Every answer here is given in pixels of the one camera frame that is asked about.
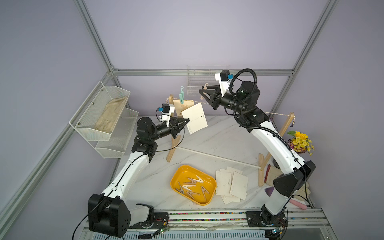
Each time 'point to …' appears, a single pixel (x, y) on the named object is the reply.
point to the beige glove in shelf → (109, 116)
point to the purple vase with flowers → (300, 143)
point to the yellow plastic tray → (197, 186)
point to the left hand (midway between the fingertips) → (187, 121)
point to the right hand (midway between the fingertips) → (202, 92)
